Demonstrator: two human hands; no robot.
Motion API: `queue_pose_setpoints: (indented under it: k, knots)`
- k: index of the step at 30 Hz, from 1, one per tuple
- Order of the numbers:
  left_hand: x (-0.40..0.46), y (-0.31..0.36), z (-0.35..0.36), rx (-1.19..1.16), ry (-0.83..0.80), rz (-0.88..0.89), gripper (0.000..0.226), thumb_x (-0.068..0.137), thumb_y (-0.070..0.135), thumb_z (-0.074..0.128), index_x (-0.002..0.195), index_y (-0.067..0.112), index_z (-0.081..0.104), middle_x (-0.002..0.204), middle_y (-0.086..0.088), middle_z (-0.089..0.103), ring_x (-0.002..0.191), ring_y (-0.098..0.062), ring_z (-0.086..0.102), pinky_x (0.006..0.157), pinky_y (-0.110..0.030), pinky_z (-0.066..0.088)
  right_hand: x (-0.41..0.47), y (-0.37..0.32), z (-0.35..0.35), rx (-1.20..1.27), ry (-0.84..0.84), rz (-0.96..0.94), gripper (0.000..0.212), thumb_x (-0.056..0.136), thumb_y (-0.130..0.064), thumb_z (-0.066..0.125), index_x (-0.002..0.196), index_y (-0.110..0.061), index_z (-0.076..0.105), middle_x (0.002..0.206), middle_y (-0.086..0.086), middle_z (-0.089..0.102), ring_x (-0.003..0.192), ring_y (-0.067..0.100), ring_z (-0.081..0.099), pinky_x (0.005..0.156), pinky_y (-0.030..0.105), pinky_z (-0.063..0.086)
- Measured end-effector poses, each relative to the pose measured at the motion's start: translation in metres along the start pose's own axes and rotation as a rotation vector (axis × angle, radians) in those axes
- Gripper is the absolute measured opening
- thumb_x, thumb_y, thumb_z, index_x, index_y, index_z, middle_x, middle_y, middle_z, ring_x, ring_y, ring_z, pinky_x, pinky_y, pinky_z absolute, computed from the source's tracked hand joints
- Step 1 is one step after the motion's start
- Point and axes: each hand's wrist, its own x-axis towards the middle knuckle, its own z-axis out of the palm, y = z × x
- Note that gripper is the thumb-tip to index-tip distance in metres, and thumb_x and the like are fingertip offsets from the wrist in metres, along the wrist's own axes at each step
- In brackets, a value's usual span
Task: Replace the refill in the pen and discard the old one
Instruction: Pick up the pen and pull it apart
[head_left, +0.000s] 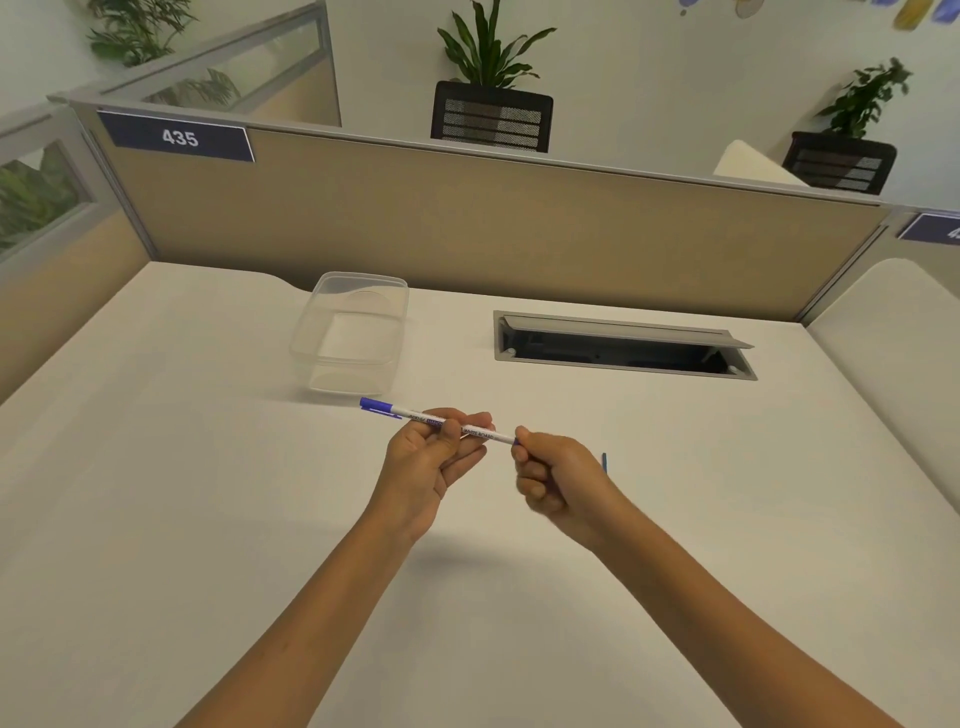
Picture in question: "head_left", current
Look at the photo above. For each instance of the green plant behind glass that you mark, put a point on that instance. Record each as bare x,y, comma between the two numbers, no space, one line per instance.
34,202

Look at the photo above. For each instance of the small-leaved green plant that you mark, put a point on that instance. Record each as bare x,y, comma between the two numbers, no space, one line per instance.
866,97

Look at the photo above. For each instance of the wide blue number sign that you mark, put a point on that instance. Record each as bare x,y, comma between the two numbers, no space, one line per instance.
180,137

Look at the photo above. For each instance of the person's left hand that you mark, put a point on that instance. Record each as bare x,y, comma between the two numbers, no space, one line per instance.
412,472

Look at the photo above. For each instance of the long beige partition panel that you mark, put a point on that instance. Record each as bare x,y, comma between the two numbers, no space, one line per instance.
487,232

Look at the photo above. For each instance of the person's left forearm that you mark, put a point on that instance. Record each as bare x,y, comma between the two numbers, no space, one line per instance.
300,637

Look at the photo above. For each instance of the clear plastic container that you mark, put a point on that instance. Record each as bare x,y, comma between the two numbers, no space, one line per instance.
349,337

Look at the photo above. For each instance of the grey-framed glass partition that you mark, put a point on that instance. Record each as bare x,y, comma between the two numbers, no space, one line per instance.
300,90

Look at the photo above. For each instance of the tall feathery green plant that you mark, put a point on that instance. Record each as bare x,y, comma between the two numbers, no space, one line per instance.
135,34

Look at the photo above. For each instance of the beige partition with glass strip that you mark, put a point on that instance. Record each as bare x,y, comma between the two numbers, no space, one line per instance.
60,300

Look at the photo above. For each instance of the person's right forearm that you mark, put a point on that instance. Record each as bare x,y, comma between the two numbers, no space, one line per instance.
712,622

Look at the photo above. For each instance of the small blue number sign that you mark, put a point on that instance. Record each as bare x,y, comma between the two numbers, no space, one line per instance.
934,229

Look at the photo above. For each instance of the broad-leaved green plant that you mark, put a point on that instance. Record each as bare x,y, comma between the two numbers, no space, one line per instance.
487,52

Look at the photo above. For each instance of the blue and yellow wall stickers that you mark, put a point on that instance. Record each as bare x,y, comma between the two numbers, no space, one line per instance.
911,13

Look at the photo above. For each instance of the short beige partition panel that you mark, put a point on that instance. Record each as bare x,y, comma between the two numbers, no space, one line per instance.
945,256

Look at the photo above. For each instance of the white pen with blue cap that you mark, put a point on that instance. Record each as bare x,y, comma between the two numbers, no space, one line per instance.
382,406

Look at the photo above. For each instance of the person's right hand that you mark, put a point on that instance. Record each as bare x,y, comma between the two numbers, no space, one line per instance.
562,480

